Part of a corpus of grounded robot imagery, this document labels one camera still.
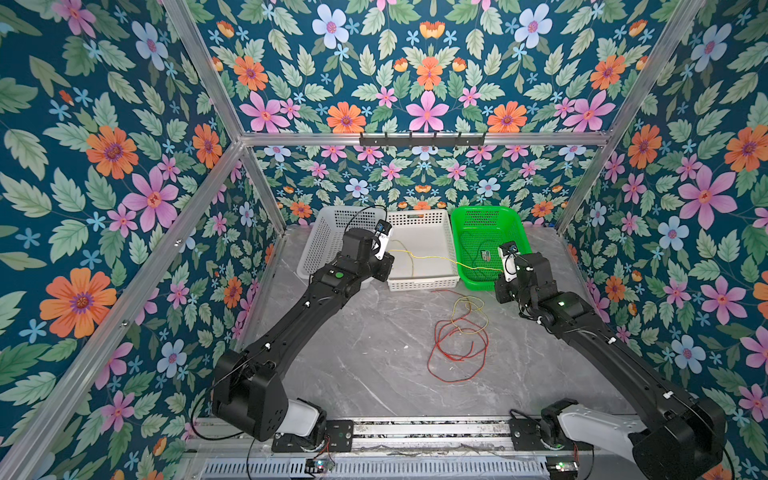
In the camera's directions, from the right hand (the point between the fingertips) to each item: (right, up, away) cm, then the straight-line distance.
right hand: (510, 270), depth 80 cm
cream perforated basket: (-22, +6, +30) cm, 37 cm away
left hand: (-33, +5, +1) cm, 34 cm away
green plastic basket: (+1, +13, +39) cm, 41 cm away
